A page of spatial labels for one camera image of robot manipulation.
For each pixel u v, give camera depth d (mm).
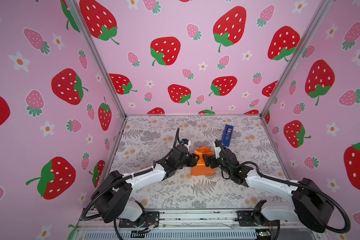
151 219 742
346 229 369
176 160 649
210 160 750
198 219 760
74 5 674
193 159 734
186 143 766
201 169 804
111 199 424
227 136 1009
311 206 419
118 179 458
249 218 732
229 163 624
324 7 691
